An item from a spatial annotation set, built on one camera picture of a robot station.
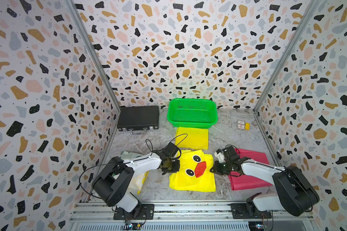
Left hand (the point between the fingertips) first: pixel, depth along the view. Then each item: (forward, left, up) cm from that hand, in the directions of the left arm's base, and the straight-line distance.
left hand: (180, 169), depth 87 cm
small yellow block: (+34, -52, -2) cm, 62 cm away
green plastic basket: (+49, -10, -2) cm, 50 cm away
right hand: (0, -18, -1) cm, 18 cm away
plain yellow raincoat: (+23, -8, -1) cm, 25 cm away
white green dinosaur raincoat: (-8, +24, +2) cm, 26 cm away
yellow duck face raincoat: (-2, -9, -1) cm, 10 cm away
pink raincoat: (-9, -35, +2) cm, 36 cm away
